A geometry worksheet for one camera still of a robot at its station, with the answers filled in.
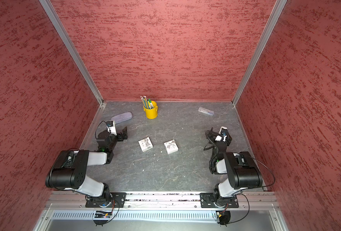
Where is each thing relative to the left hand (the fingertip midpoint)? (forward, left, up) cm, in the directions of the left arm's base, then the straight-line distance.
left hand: (119, 129), depth 93 cm
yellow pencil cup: (+17, -19, -4) cm, 26 cm away
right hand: (-3, -65, +3) cm, 65 cm away
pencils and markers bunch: (+20, -16, +5) cm, 26 cm away
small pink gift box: (-8, -18, -5) cm, 20 cm away
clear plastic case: (+23, -62, -7) cm, 67 cm away
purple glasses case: (+14, +4, -5) cm, 16 cm away
